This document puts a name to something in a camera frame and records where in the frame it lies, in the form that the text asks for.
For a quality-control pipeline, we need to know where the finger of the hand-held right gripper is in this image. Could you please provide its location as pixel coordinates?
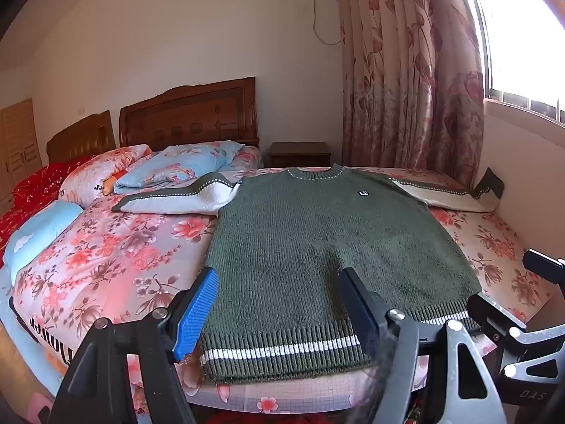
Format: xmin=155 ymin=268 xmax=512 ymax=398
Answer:
xmin=523 ymin=249 xmax=565 ymax=285
xmin=468 ymin=294 xmax=565 ymax=407

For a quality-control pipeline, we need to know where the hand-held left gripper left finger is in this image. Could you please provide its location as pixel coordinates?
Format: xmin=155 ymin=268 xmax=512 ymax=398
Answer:
xmin=48 ymin=267 xmax=221 ymax=424

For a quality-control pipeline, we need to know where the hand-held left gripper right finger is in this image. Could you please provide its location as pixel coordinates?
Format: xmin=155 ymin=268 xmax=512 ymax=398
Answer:
xmin=338 ymin=267 xmax=508 ymax=424

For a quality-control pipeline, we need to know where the green knitted sweater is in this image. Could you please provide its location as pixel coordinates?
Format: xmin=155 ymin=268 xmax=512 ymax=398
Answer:
xmin=112 ymin=164 xmax=505 ymax=385

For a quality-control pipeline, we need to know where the floral bed sheet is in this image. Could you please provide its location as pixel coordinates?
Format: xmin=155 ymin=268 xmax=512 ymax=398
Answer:
xmin=9 ymin=145 xmax=557 ymax=416

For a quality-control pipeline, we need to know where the red patterned cloth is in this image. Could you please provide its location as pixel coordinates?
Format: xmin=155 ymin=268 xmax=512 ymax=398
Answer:
xmin=207 ymin=408 xmax=424 ymax=424

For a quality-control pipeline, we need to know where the blue floral pillow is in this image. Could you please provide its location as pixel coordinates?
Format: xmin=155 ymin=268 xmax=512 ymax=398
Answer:
xmin=114 ymin=140 xmax=245 ymax=195

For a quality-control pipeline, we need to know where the dark wooden nightstand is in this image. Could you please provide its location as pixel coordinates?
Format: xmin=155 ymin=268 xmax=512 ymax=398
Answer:
xmin=268 ymin=142 xmax=332 ymax=169

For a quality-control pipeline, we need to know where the pink floral pillow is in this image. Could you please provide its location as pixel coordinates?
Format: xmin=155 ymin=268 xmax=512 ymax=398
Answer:
xmin=58 ymin=144 xmax=153 ymax=208

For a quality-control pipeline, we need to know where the light blue cloud pillow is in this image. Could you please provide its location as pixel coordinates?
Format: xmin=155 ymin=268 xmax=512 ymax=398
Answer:
xmin=4 ymin=200 xmax=84 ymax=283

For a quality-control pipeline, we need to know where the large carved wooden headboard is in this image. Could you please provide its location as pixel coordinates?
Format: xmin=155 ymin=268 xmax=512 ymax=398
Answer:
xmin=118 ymin=77 xmax=260 ymax=153

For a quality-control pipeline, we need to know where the red blanket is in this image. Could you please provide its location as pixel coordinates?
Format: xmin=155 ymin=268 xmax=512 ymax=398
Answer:
xmin=0 ymin=157 xmax=95 ymax=266

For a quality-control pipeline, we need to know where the small wooden headboard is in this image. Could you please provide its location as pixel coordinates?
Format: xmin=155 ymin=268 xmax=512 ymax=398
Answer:
xmin=46 ymin=110 xmax=117 ymax=164

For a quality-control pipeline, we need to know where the window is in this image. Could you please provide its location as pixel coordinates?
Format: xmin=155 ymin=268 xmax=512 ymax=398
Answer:
xmin=459 ymin=0 xmax=565 ymax=120

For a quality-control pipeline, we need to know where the pink floral curtain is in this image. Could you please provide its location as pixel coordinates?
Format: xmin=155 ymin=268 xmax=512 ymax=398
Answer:
xmin=333 ymin=0 xmax=486 ymax=188

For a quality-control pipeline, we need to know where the white wall cable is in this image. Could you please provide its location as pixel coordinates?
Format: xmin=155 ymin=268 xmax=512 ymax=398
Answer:
xmin=310 ymin=0 xmax=343 ymax=46

